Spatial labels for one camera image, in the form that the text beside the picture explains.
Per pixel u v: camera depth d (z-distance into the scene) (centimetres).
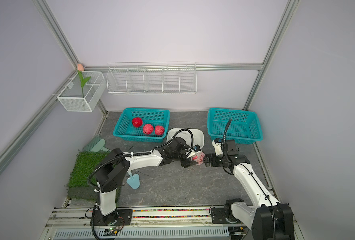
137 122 107
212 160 74
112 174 49
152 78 99
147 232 71
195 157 85
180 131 71
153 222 73
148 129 102
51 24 74
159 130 102
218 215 74
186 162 78
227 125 71
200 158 86
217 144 77
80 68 89
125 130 107
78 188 83
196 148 75
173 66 93
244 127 110
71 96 85
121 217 74
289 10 71
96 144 102
